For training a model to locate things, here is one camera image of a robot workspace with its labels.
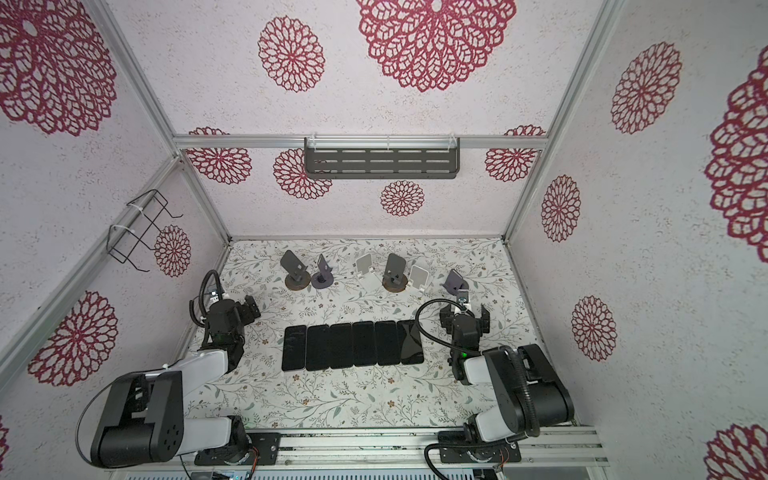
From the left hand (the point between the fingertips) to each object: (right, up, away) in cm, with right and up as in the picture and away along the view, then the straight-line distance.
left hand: (233, 308), depth 90 cm
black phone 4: (+39, -11, +2) cm, 41 cm away
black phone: (+19, -12, -1) cm, 22 cm away
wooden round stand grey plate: (+49, +8, +11) cm, 51 cm away
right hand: (+72, +1, 0) cm, 72 cm away
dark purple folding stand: (+70, +7, +12) cm, 72 cm away
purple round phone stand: (+24, +8, +15) cm, 30 cm away
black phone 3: (+32, -12, +1) cm, 34 cm away
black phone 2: (+25, -12, 0) cm, 28 cm away
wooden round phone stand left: (+17, +9, +12) cm, 22 cm away
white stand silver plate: (+58, +8, +13) cm, 60 cm away
